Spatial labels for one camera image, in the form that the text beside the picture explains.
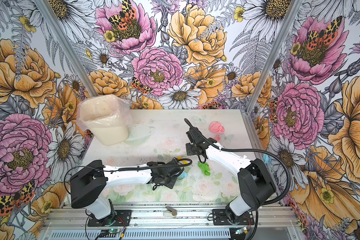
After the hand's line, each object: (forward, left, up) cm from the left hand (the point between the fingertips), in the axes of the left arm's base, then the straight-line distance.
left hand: (169, 183), depth 84 cm
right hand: (+15, -13, +8) cm, 22 cm away
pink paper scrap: (+39, -32, +1) cm, 51 cm away
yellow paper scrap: (+5, -8, +15) cm, 18 cm away
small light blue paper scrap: (-1, -8, +14) cm, 16 cm away
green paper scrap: (+9, -21, -1) cm, 23 cm away
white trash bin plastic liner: (+27, +33, +25) cm, 50 cm away
